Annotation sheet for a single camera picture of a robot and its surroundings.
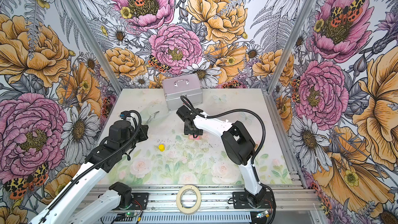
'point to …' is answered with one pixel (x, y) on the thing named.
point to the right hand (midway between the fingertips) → (194, 135)
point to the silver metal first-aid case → (187, 85)
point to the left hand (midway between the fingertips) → (147, 131)
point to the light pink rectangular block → (190, 137)
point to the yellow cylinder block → (161, 148)
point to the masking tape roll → (193, 209)
